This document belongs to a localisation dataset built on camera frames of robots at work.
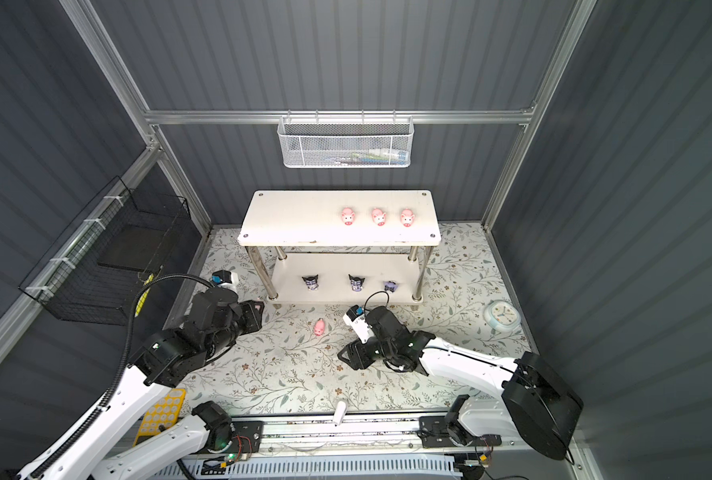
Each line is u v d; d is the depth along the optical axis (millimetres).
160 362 452
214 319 502
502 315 917
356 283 904
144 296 732
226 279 616
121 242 787
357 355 696
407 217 721
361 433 755
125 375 443
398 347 629
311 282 911
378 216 722
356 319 733
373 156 916
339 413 754
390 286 913
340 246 1149
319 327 913
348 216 726
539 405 417
